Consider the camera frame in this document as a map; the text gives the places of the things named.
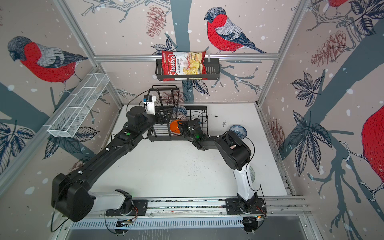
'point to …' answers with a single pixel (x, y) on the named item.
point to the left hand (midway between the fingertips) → (165, 108)
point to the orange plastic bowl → (174, 126)
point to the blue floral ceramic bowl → (239, 130)
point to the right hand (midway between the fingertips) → (173, 125)
